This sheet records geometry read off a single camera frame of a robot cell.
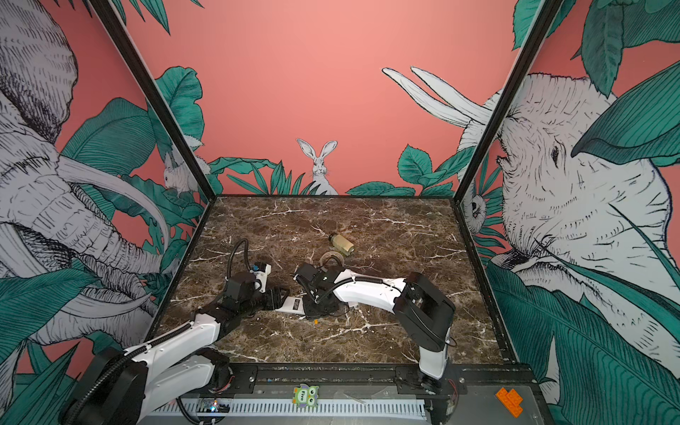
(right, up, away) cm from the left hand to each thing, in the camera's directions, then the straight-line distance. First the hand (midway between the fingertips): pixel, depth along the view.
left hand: (283, 288), depth 86 cm
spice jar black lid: (+19, +13, +15) cm, 28 cm away
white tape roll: (+15, +10, +15) cm, 23 cm away
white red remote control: (+3, -6, 0) cm, 6 cm away
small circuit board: (-15, -28, -16) cm, 35 cm away
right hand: (+9, -7, -5) cm, 12 cm away
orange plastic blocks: (+66, -26, -16) cm, 73 cm away
